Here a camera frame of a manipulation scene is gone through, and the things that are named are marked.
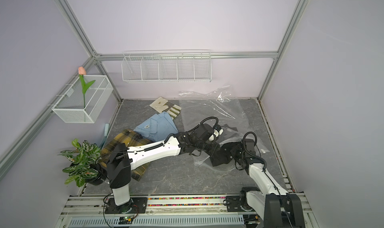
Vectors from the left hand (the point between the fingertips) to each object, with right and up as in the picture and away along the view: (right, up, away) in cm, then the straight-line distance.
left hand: (220, 149), depth 75 cm
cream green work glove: (-40, +26, +43) cm, 64 cm away
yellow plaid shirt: (-54, +3, +18) cm, 57 cm away
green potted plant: (-60, -5, -12) cm, 61 cm away
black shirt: (+6, +6, +4) cm, 9 cm away
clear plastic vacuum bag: (+4, +26, +37) cm, 46 cm away
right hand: (+9, -2, +14) cm, 17 cm away
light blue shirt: (-39, +9, +27) cm, 48 cm away
